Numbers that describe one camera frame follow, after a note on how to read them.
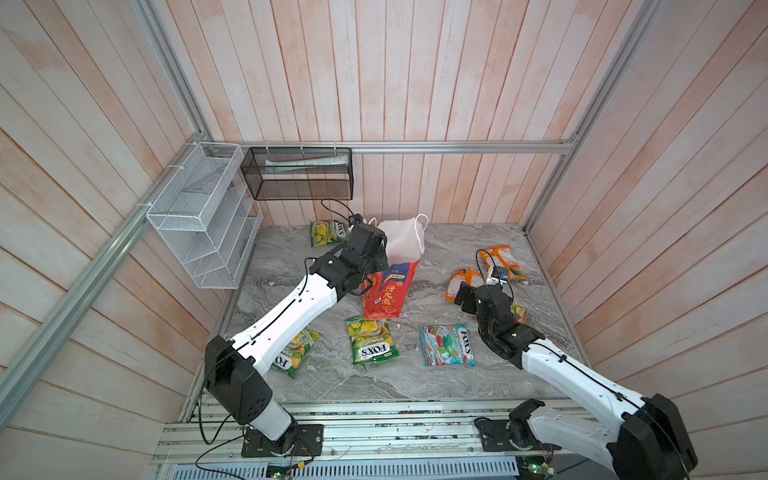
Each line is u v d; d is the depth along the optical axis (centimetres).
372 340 88
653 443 39
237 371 40
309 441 73
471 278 103
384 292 84
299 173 104
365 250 57
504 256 110
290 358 84
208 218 67
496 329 61
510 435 72
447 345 87
